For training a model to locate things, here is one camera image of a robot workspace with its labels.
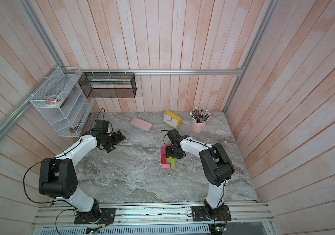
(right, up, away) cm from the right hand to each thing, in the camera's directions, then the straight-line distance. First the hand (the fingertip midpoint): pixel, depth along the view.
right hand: (170, 154), depth 96 cm
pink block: (-3, -6, -4) cm, 8 cm away
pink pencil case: (-22, +21, +14) cm, 33 cm away
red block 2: (-4, -3, -2) cm, 6 cm away
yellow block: (0, 0, -10) cm, 10 cm away
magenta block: (-5, +2, +3) cm, 6 cm away
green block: (+1, -5, -5) cm, 7 cm away
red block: (-1, +5, +6) cm, 8 cm away
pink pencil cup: (+20, +18, +9) cm, 28 cm away
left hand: (-31, +8, -5) cm, 33 cm away
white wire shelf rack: (-57, +23, -16) cm, 64 cm away
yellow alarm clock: (+2, +24, +12) cm, 27 cm away
